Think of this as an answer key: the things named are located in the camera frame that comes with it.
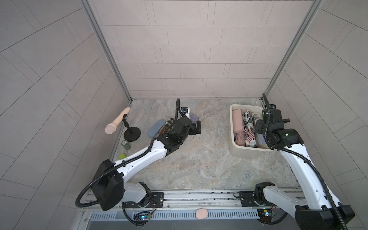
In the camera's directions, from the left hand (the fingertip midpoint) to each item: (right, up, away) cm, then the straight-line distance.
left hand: (196, 120), depth 79 cm
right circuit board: (+33, -45, -11) cm, 57 cm away
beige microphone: (-43, -3, -9) cm, 44 cm away
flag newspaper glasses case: (+32, -10, +6) cm, 34 cm away
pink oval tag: (+2, -43, -12) cm, 45 cm away
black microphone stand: (-42, -10, +16) cm, 46 cm away
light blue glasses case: (-27, -7, +17) cm, 32 cm away
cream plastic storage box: (+29, -20, +7) cm, 35 cm away
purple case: (-1, 0, +23) cm, 23 cm away
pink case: (+27, -12, +7) cm, 30 cm away
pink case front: (+26, +1, +9) cm, 27 cm away
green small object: (-42, -15, +6) cm, 45 cm away
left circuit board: (-25, -43, -14) cm, 52 cm away
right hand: (+33, -1, -4) cm, 34 cm away
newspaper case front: (+31, 0, +6) cm, 32 cm away
